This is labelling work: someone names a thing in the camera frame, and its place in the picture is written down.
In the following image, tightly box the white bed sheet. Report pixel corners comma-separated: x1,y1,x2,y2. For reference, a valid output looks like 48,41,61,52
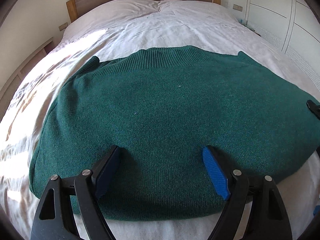
1,9,319,239

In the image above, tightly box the white pillow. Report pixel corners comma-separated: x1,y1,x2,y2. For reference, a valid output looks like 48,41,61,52
65,0,236,36

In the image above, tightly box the dark green knit sweater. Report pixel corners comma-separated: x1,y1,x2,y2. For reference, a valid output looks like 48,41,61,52
29,46,319,220

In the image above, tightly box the left wall switch plate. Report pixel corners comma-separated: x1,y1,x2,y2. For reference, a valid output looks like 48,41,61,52
59,22,68,31

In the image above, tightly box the white wardrobe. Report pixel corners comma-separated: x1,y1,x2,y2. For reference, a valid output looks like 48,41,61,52
245,0,319,87

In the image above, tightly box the right wall switch plate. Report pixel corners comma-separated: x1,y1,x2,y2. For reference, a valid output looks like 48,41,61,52
233,4,243,12

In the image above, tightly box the louvered radiator cover cabinet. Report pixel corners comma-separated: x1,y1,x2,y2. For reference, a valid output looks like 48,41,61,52
0,37,55,120

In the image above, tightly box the wall switch plate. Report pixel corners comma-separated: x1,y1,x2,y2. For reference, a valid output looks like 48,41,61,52
233,4,243,12
59,22,68,31

